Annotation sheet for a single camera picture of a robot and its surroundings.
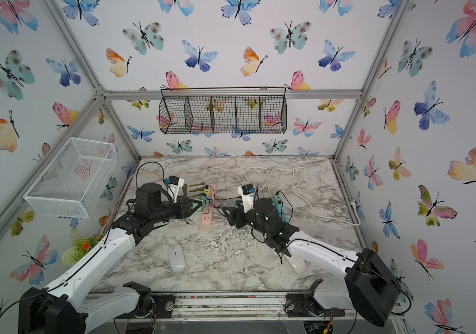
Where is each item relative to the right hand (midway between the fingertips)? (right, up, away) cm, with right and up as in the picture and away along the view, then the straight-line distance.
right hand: (230, 204), depth 77 cm
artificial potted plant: (-51, -14, -6) cm, 53 cm away
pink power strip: (-11, -7, +18) cm, 22 cm away
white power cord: (+58, -11, +22) cm, 62 cm away
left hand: (-11, 0, 0) cm, 11 cm away
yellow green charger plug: (-12, +3, +21) cm, 25 cm away
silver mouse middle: (-1, -2, +22) cm, 22 cm away
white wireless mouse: (-21, -22, +6) cm, 31 cm away
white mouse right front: (+26, -24, +3) cm, 35 cm away
